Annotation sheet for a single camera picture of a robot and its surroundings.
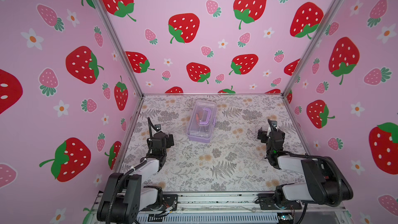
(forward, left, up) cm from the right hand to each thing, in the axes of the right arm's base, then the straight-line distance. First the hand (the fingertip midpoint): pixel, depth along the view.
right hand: (270, 128), depth 90 cm
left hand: (-11, +65, -1) cm, 66 cm away
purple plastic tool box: (+4, +42, -1) cm, 42 cm away
